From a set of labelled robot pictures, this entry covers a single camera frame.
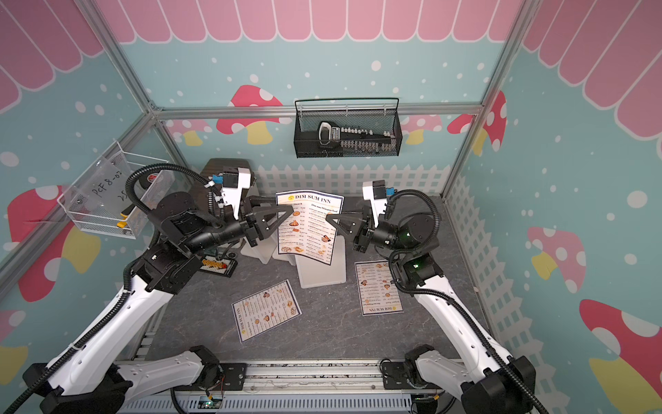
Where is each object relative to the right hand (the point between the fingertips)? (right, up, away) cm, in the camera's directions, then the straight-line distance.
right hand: (328, 222), depth 56 cm
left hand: (-8, +2, -2) cm, 8 cm away
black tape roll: (-57, +14, +25) cm, 64 cm away
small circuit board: (-34, -51, +17) cm, 64 cm away
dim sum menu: (-23, -30, +32) cm, 49 cm away
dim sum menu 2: (+16, -26, +36) cm, 47 cm away
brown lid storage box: (-49, +23, +51) cm, 75 cm away
